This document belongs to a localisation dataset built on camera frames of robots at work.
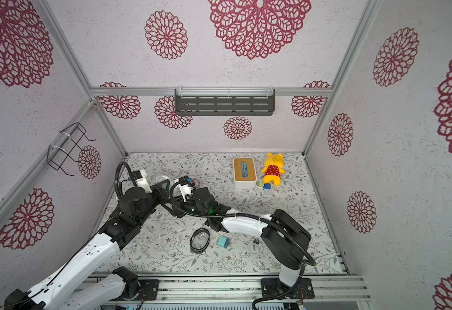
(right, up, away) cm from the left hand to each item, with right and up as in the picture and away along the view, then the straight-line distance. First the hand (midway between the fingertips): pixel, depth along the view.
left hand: (169, 183), depth 76 cm
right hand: (-1, -7, -3) cm, 7 cm away
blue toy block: (+45, -3, +30) cm, 54 cm away
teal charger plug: (+21, -26, +7) cm, 34 cm away
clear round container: (-2, +2, -2) cm, 3 cm away
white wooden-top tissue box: (+33, +4, +32) cm, 46 cm away
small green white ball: (+41, -2, +30) cm, 51 cm away
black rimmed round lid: (+11, -26, +11) cm, 30 cm away
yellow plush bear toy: (+49, +9, +31) cm, 59 cm away
